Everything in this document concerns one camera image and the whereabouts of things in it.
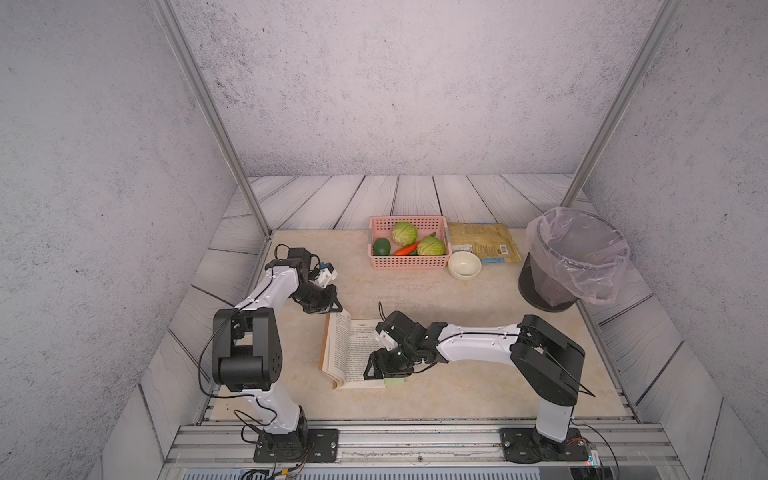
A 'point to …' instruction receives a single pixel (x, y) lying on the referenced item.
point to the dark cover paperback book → (348, 345)
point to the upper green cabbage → (404, 233)
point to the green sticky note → (390, 382)
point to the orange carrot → (406, 250)
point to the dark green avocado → (381, 247)
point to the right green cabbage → (431, 246)
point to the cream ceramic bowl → (464, 265)
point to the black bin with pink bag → (574, 254)
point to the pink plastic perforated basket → (381, 227)
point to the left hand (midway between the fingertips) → (343, 307)
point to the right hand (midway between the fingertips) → (373, 379)
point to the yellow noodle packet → (494, 243)
